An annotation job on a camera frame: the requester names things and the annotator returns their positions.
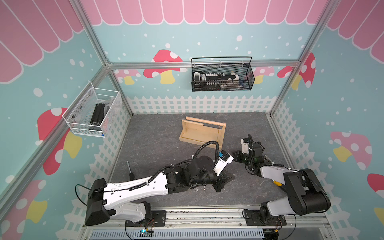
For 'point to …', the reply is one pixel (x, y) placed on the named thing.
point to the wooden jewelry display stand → (203, 131)
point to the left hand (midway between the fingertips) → (232, 180)
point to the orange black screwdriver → (131, 175)
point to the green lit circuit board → (146, 233)
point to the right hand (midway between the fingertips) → (232, 152)
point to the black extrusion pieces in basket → (97, 117)
